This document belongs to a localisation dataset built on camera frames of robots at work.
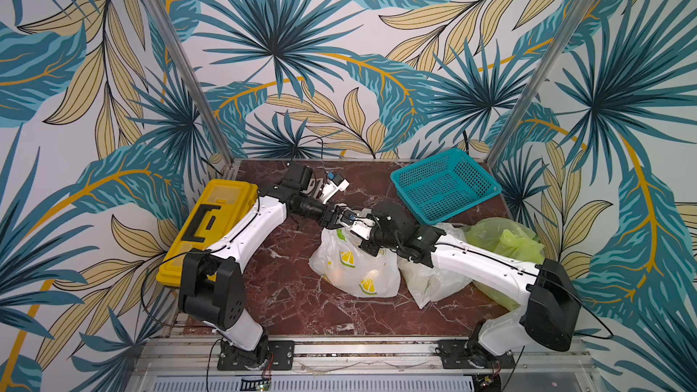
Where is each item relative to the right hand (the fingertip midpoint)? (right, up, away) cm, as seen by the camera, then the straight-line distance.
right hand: (354, 227), depth 80 cm
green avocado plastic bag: (+44, -3, -1) cm, 44 cm away
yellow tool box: (-42, +6, +5) cm, 43 cm away
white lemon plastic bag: (+22, -17, +2) cm, 28 cm away
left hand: (-2, +2, -3) cm, 4 cm away
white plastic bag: (-5, -10, +2) cm, 11 cm away
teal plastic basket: (+33, +11, +31) cm, 46 cm away
